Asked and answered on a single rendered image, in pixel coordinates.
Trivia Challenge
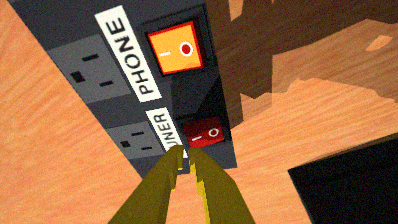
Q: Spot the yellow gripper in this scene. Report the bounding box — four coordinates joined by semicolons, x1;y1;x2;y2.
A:
107;144;256;224

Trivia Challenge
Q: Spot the black power strip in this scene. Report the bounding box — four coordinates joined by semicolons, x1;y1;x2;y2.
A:
7;0;238;179

